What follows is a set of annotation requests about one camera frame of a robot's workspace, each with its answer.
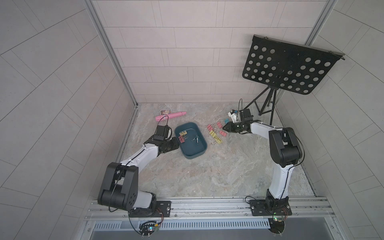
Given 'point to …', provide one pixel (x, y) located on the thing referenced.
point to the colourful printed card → (167, 111)
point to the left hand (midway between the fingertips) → (180, 141)
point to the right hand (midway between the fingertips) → (225, 126)
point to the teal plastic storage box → (195, 143)
